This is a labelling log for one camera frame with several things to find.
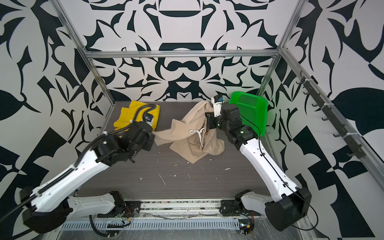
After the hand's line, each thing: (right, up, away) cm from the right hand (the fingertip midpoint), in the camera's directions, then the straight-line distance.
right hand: (207, 113), depth 73 cm
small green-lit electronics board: (+18, -53, -2) cm, 56 cm away
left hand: (-27, -8, -5) cm, 29 cm away
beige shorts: (-10, -12, +4) cm, 16 cm away
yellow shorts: (-54, 0, +35) cm, 65 cm away
